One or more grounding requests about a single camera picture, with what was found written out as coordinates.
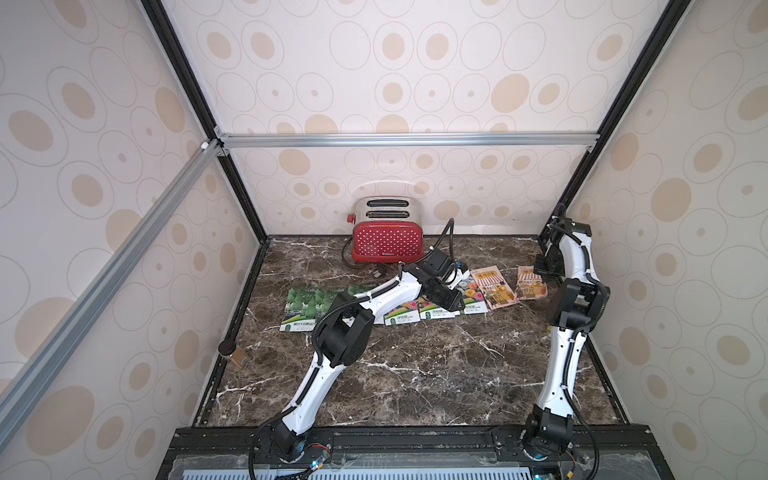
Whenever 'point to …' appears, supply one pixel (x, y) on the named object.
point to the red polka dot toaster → (387, 228)
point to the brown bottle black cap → (229, 350)
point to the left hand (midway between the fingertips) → (471, 305)
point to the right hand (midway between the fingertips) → (561, 280)
